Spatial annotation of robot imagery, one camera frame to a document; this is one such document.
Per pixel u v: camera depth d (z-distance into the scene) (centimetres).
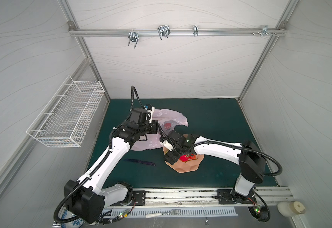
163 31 77
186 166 82
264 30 77
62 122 67
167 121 83
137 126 56
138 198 74
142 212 70
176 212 70
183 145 60
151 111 69
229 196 73
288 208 66
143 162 88
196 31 78
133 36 79
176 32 78
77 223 66
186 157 81
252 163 45
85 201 41
